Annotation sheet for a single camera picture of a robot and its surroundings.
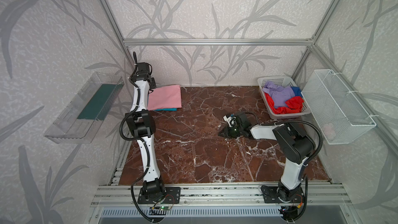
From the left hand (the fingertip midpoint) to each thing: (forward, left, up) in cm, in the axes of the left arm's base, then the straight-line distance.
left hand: (149, 79), depth 100 cm
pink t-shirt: (-4, -8, -14) cm, 16 cm away
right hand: (-28, -45, -14) cm, 55 cm away
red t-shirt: (-13, -94, -9) cm, 95 cm away
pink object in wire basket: (-38, -97, +4) cm, 104 cm away
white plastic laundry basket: (+11, -93, -11) cm, 94 cm away
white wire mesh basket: (-37, -93, +18) cm, 102 cm away
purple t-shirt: (-3, -88, -11) cm, 89 cm away
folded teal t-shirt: (-12, -10, -17) cm, 23 cm away
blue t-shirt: (-2, -99, -8) cm, 100 cm away
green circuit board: (-68, -19, -16) cm, 72 cm away
